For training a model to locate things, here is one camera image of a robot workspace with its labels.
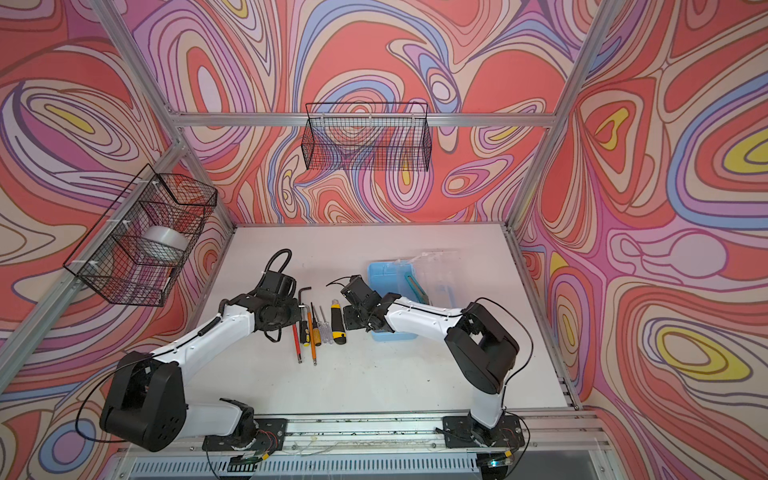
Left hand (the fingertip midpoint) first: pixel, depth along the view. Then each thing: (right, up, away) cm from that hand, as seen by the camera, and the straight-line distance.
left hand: (300, 312), depth 89 cm
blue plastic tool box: (+27, +9, +13) cm, 31 cm away
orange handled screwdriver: (+5, -6, +2) cm, 8 cm away
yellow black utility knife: (+11, -5, +2) cm, 12 cm away
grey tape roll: (-27, +20, -19) cm, 38 cm away
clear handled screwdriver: (+7, -6, +2) cm, 9 cm away
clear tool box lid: (+43, +11, +3) cm, 44 cm away
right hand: (+16, -3, -1) cm, 17 cm away
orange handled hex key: (+3, -8, 0) cm, 9 cm away
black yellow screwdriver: (+1, -7, +1) cm, 7 cm away
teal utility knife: (+36, +7, +2) cm, 36 cm away
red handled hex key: (0, -8, -3) cm, 9 cm away
